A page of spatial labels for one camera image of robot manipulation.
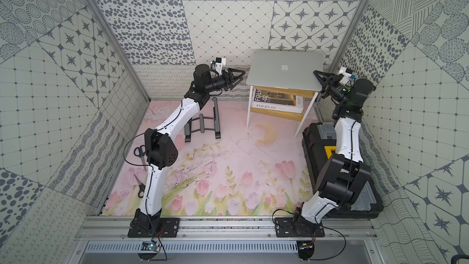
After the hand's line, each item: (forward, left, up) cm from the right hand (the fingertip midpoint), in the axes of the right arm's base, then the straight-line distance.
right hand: (312, 72), depth 71 cm
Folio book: (+9, +18, -23) cm, 31 cm away
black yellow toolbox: (-15, -7, -27) cm, 31 cm away
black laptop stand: (+4, +52, -38) cm, 64 cm away
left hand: (+7, +28, -4) cm, 29 cm away
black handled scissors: (-32, +76, -42) cm, 92 cm away
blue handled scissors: (-14, +83, -41) cm, 94 cm away
